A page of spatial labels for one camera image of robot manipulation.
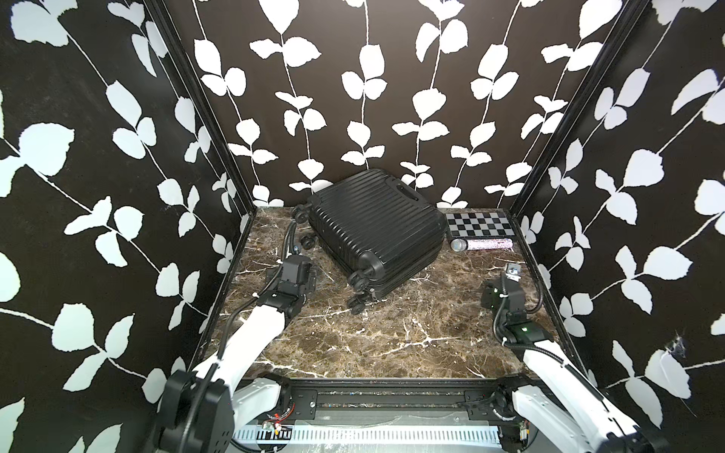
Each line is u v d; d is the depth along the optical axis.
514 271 0.70
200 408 0.38
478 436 0.70
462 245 1.04
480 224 1.14
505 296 0.61
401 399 0.76
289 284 0.64
